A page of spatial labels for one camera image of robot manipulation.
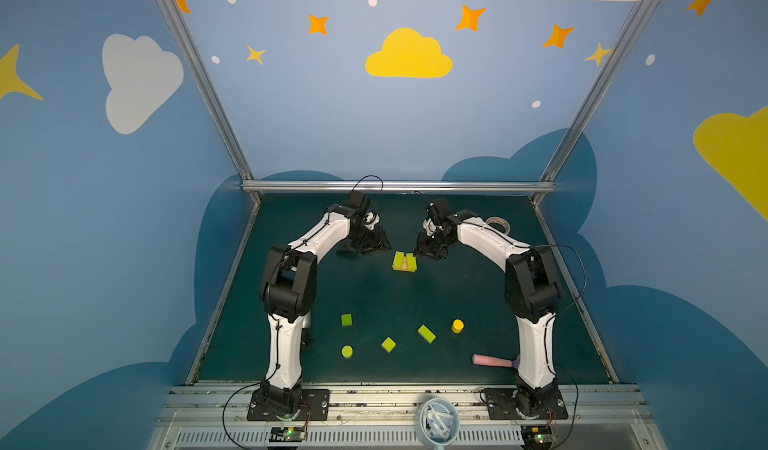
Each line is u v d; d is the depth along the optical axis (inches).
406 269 39.0
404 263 39.2
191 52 31.1
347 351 32.3
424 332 33.9
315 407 29.0
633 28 30.1
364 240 33.2
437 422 28.1
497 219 44.8
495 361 31.5
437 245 32.9
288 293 21.4
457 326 33.8
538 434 28.1
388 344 33.1
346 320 34.8
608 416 29.0
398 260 39.8
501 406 29.4
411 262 39.2
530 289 21.6
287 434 27.7
